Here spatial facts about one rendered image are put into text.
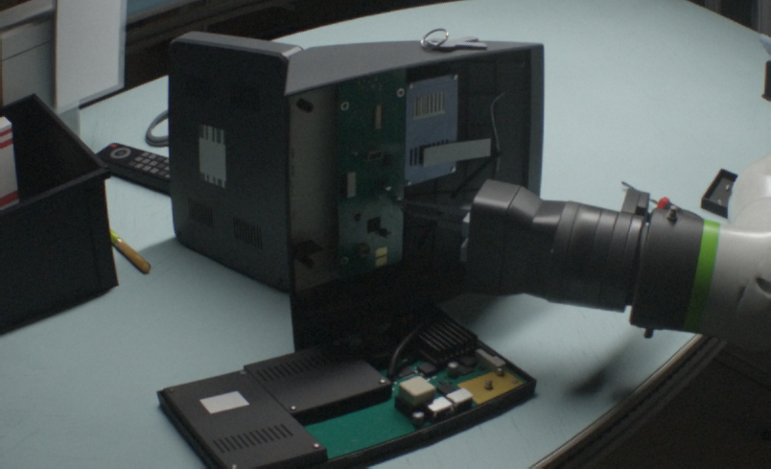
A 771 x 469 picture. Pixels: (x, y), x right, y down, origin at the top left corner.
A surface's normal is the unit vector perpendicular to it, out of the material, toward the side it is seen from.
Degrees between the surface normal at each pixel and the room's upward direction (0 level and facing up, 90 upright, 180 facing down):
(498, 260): 90
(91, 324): 0
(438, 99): 90
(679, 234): 26
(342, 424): 0
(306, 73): 0
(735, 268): 48
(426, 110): 90
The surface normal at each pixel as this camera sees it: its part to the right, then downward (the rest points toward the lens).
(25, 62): 0.65, 0.35
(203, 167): -0.57, 0.36
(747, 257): -0.35, -0.51
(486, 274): -0.36, 0.41
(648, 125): 0.01, -0.89
